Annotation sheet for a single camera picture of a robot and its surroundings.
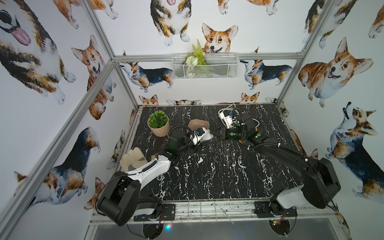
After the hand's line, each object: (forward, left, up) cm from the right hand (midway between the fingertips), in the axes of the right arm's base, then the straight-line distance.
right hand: (209, 132), depth 76 cm
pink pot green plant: (+16, +32, -11) cm, 37 cm away
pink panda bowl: (+20, +8, -19) cm, 29 cm away
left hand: (+2, +1, -3) cm, 4 cm away
